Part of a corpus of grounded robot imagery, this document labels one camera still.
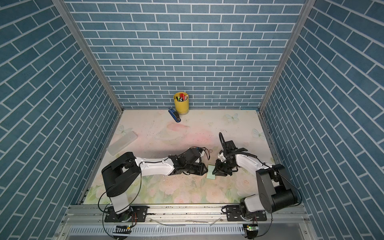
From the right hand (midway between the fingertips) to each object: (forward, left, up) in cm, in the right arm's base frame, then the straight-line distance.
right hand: (215, 173), depth 86 cm
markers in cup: (+52, +27, +12) cm, 59 cm away
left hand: (-1, +3, +2) cm, 4 cm away
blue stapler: (+42, +32, +4) cm, 52 cm away
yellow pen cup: (+46, +26, +12) cm, 54 cm away
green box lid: (-1, +3, +1) cm, 4 cm away
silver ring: (+16, +3, -2) cm, 17 cm away
